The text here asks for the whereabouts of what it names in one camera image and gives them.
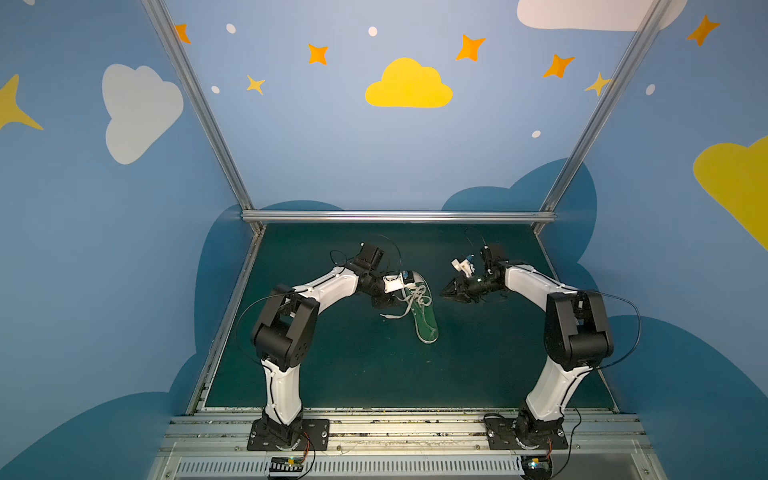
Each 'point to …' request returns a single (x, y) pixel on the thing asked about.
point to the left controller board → (286, 466)
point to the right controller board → (536, 467)
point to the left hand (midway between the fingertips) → (394, 290)
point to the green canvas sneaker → (422, 307)
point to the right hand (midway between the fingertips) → (445, 292)
